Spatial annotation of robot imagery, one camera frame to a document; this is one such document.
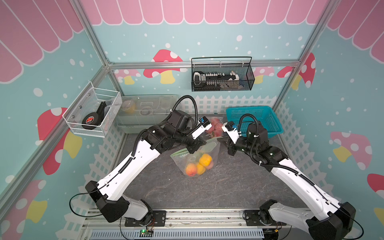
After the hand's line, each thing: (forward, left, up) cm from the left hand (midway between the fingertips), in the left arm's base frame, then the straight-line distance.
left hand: (202, 144), depth 67 cm
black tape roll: (+9, +51, +5) cm, 52 cm away
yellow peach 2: (-2, 0, -23) cm, 23 cm away
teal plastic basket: (+44, -49, -24) cm, 70 cm away
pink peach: (+34, -9, -23) cm, 42 cm away
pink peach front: (0, -5, -24) cm, 24 cm away
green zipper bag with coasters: (+1, +3, -22) cm, 23 cm away
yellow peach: (+1, -2, -17) cm, 18 cm away
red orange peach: (-4, +5, -19) cm, 20 cm away
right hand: (+5, -8, -2) cm, 10 cm away
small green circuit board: (-31, +27, -33) cm, 53 cm away
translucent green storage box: (+34, +41, -15) cm, 55 cm away
